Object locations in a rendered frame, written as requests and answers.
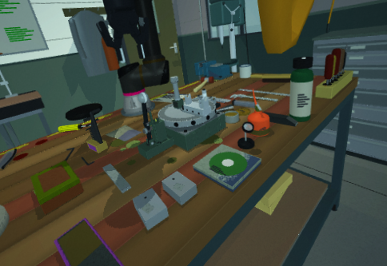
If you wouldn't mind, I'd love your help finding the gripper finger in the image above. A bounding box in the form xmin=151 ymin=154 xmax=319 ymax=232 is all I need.
xmin=96 ymin=20 xmax=122 ymax=50
xmin=133 ymin=17 xmax=147 ymax=59

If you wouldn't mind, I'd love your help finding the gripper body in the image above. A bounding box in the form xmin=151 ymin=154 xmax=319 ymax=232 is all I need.
xmin=104 ymin=7 xmax=139 ymax=38

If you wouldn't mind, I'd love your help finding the tall grey diamond holder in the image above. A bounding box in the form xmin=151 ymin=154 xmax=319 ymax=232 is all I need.
xmin=170 ymin=75 xmax=182 ymax=102

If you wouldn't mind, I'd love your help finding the black lever with grey knob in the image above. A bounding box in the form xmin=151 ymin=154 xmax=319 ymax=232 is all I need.
xmin=137 ymin=93 xmax=154 ymax=146

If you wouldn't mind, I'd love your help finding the grey index plate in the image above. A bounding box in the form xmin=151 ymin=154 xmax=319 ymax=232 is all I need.
xmin=157 ymin=100 xmax=219 ymax=134

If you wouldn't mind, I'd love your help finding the white slide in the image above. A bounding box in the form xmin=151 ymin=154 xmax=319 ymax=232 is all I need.
xmin=182 ymin=93 xmax=215 ymax=115

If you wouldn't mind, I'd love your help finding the green wheel dresser base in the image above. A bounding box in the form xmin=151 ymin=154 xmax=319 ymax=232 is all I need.
xmin=137 ymin=112 xmax=227 ymax=161

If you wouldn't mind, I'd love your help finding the grey round tin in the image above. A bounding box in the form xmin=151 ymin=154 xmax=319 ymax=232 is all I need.
xmin=225 ymin=109 xmax=241 ymax=125

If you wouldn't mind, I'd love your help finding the grey machine with orange part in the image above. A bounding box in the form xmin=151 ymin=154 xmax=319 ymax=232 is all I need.
xmin=67 ymin=10 xmax=126 ymax=78

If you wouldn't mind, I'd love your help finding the olive door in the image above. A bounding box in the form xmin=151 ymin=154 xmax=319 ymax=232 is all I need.
xmin=150 ymin=0 xmax=186 ymax=85

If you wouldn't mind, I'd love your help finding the blue vise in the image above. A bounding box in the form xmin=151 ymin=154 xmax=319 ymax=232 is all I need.
xmin=193 ymin=59 xmax=240 ymax=81

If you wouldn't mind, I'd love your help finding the grey notice board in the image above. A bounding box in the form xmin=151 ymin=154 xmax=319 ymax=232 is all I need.
xmin=0 ymin=0 xmax=50 ymax=57

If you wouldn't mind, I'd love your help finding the grey cloth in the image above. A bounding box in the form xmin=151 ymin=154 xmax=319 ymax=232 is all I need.
xmin=106 ymin=125 xmax=142 ymax=142

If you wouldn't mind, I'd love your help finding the green drill press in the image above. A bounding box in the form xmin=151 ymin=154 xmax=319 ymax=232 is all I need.
xmin=208 ymin=0 xmax=248 ymax=74

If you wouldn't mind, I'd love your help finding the dark wedge on yellow block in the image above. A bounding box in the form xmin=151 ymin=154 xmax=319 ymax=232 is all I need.
xmin=86 ymin=115 xmax=109 ymax=154

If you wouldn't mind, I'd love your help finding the yellow screwdriver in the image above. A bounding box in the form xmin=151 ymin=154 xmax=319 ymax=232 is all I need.
xmin=57 ymin=122 xmax=90 ymax=134

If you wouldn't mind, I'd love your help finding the white tape roll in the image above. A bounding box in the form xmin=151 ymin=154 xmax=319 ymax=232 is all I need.
xmin=238 ymin=63 xmax=253 ymax=79

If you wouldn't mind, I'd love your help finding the brown side table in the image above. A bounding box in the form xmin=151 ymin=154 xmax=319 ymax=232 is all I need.
xmin=0 ymin=89 xmax=53 ymax=145

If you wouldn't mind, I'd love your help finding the short grey file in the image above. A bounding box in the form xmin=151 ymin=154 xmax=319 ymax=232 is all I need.
xmin=229 ymin=93 xmax=258 ymax=101

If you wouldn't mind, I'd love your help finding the grey flat bar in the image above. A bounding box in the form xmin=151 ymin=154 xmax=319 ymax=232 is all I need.
xmin=232 ymin=98 xmax=258 ymax=109

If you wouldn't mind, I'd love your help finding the long grey file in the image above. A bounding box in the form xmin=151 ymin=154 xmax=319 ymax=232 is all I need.
xmin=237 ymin=86 xmax=292 ymax=98

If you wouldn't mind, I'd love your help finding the black magnifier on stand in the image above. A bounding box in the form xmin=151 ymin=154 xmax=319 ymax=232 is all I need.
xmin=237 ymin=121 xmax=256 ymax=150

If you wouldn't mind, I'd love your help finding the grey flat slab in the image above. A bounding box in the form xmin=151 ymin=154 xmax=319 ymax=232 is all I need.
xmin=102 ymin=163 xmax=133 ymax=194

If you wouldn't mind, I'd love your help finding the orange oil can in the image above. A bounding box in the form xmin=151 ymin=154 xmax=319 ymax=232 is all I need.
xmin=246 ymin=88 xmax=271 ymax=138

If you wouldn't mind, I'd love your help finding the green disc on grey box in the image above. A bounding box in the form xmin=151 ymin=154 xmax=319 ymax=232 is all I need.
xmin=192 ymin=144 xmax=263 ymax=193

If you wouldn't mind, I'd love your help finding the grey block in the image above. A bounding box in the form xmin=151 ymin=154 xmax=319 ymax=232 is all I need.
xmin=131 ymin=187 xmax=170 ymax=231
xmin=161 ymin=170 xmax=198 ymax=206

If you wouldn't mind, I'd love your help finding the dark flat bar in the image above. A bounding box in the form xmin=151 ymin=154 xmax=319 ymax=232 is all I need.
xmin=265 ymin=111 xmax=299 ymax=128

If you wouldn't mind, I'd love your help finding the dark curved tool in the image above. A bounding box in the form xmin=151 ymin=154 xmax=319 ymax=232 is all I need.
xmin=0 ymin=148 xmax=18 ymax=170

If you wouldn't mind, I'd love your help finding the green bottle with black cap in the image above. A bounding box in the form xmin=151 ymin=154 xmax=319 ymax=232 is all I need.
xmin=289 ymin=56 xmax=315 ymax=123

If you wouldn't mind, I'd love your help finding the wooden workbench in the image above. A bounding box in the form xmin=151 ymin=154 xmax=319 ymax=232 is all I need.
xmin=0 ymin=72 xmax=360 ymax=266

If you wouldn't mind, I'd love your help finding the yellow screwdriver rack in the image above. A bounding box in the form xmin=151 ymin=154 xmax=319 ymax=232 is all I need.
xmin=314 ymin=69 xmax=354 ymax=100

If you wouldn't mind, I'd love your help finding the yellow block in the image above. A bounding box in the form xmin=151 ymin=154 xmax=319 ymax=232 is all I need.
xmin=254 ymin=171 xmax=294 ymax=216

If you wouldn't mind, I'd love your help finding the purple rimmed dark tray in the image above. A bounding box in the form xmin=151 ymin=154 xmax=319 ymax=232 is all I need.
xmin=54 ymin=217 xmax=126 ymax=266

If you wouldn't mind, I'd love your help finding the grey stone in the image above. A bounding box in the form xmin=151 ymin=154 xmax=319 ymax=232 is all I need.
xmin=0 ymin=204 xmax=10 ymax=237

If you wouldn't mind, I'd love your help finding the grey drawer cabinet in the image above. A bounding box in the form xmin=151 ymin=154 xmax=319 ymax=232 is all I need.
xmin=311 ymin=27 xmax=387 ymax=163

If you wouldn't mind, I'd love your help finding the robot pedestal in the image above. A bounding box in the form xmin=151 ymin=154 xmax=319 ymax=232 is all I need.
xmin=122 ymin=92 xmax=156 ymax=117

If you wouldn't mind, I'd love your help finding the wooden handled hammer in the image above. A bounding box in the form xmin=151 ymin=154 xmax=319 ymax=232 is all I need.
xmin=192 ymin=75 xmax=216 ymax=93

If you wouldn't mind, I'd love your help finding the wooden handled brush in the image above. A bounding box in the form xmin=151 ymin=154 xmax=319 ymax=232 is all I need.
xmin=249 ymin=73 xmax=293 ymax=84

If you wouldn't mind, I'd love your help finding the brown box with green frame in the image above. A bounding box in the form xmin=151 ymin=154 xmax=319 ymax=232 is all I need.
xmin=30 ymin=161 xmax=85 ymax=214

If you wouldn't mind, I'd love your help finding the red handled screwdriver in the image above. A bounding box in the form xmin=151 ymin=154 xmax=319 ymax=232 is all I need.
xmin=331 ymin=47 xmax=347 ymax=77
xmin=324 ymin=54 xmax=337 ymax=85

